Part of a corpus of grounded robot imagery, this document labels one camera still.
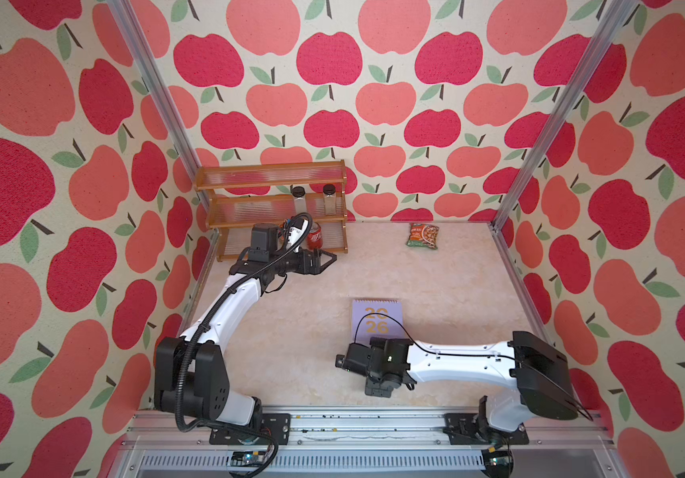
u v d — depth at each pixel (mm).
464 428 733
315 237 1049
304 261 718
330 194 983
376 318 657
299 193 958
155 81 804
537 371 415
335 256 769
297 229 731
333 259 766
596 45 744
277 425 758
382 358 592
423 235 1147
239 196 1149
